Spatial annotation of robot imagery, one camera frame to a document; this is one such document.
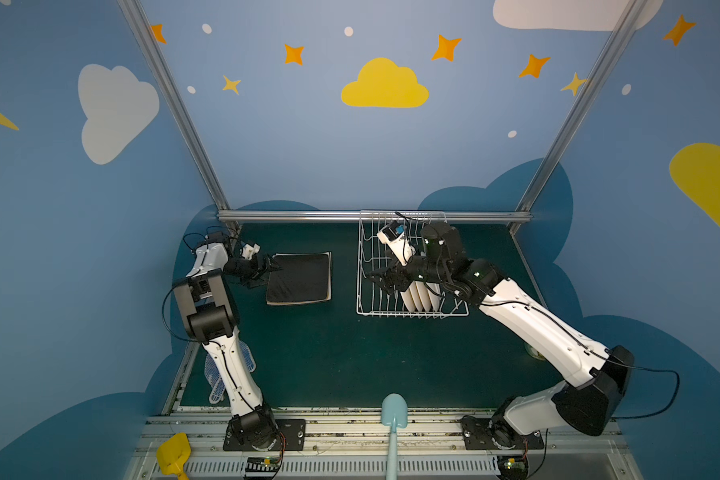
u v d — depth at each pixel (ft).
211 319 1.89
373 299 3.06
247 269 2.88
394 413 2.51
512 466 2.41
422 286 1.98
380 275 2.03
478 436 2.42
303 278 3.32
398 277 2.03
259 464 2.40
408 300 2.83
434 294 2.09
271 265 2.97
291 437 2.42
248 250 3.13
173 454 2.30
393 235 1.97
